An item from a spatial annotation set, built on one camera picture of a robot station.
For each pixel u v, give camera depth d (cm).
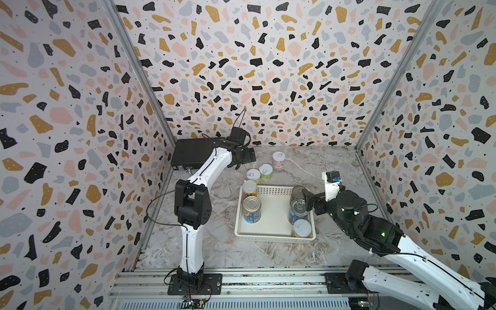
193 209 53
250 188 86
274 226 90
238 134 75
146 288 74
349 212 47
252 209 83
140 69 86
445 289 41
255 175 103
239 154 86
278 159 110
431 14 72
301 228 81
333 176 56
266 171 103
